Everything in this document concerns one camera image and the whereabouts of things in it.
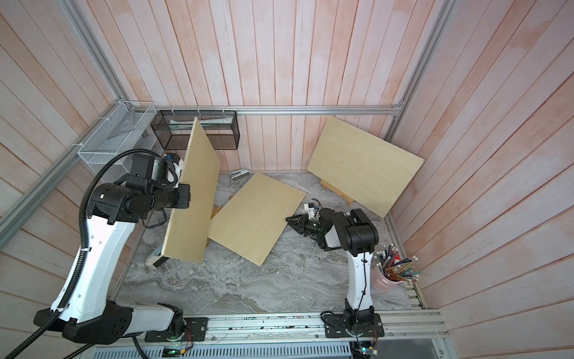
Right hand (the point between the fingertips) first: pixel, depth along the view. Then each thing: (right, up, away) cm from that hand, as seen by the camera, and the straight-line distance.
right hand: (286, 220), depth 97 cm
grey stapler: (-51, -14, -12) cm, 55 cm away
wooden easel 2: (+20, +16, +13) cm, 29 cm away
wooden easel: (-32, +5, 0) cm, 32 cm away
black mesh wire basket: (-46, +39, -9) cm, 60 cm away
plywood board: (-14, +1, -2) cm, 14 cm away
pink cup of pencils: (+36, -15, -20) cm, 44 cm away
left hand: (-32, +11, -31) cm, 45 cm away
